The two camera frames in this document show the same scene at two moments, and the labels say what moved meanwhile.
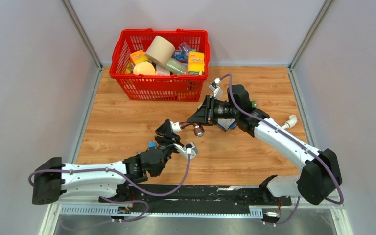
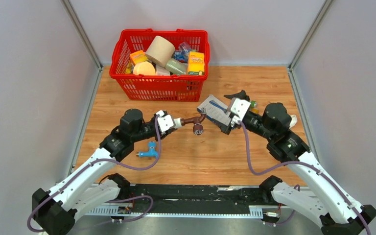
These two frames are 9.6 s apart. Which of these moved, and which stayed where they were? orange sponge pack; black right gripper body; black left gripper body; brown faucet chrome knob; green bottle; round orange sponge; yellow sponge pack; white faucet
Moved: black right gripper body; black left gripper body
Stayed: white faucet; round orange sponge; yellow sponge pack; green bottle; brown faucet chrome knob; orange sponge pack
